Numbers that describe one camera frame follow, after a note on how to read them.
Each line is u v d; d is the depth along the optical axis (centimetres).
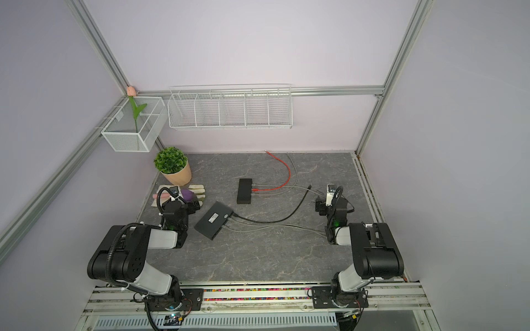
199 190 103
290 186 106
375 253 45
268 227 91
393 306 74
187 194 102
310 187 105
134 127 89
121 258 45
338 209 71
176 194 78
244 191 105
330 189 82
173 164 97
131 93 89
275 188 105
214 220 92
